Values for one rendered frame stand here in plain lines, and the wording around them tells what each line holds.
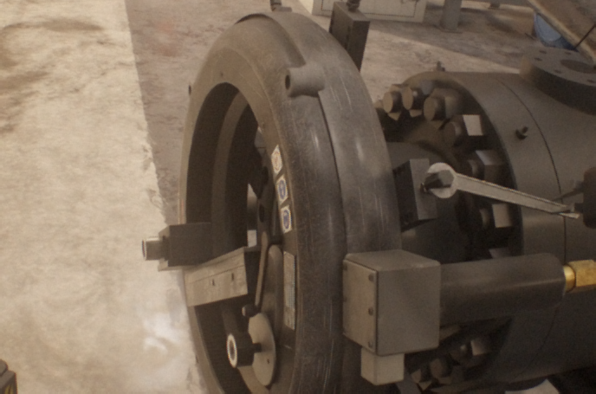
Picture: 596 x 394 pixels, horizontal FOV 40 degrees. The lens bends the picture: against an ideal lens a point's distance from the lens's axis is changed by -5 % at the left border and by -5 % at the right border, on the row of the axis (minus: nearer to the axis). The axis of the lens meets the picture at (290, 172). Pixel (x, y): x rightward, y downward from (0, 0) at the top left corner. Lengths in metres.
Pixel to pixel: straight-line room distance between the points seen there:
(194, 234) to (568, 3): 0.95
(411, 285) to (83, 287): 1.48
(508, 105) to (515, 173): 0.14
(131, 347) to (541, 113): 1.19
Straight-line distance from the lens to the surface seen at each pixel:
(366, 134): 1.09
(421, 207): 1.05
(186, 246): 1.48
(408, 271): 0.96
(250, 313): 1.20
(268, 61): 1.18
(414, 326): 0.98
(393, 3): 5.29
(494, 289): 1.05
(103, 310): 2.25
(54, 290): 2.32
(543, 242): 1.31
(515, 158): 1.31
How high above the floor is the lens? 1.32
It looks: 26 degrees down
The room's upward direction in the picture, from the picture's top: 8 degrees clockwise
